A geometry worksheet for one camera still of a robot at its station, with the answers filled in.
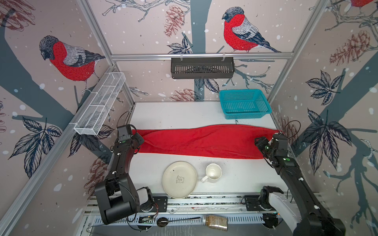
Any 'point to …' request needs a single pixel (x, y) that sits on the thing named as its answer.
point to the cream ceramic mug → (213, 172)
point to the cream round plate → (179, 179)
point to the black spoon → (163, 222)
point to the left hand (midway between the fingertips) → (137, 138)
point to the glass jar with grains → (215, 221)
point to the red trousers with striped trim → (234, 141)
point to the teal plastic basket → (244, 103)
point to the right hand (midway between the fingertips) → (256, 141)
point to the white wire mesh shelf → (110, 86)
